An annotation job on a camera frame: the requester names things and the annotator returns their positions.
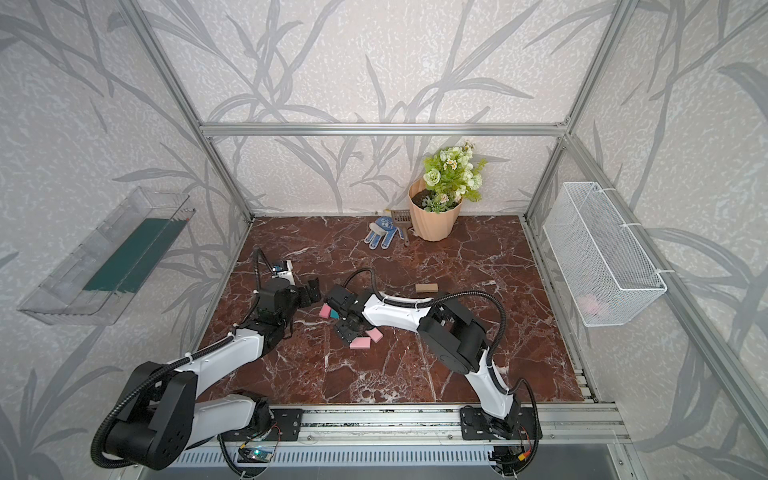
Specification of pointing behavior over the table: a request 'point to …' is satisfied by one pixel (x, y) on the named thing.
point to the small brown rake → (402, 218)
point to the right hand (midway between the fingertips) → (352, 318)
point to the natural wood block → (426, 287)
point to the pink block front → (360, 343)
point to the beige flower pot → (432, 226)
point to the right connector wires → (513, 459)
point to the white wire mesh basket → (608, 275)
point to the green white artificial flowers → (452, 175)
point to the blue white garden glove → (384, 229)
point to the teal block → (334, 314)
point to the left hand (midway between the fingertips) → (309, 272)
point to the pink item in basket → (590, 304)
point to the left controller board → (255, 455)
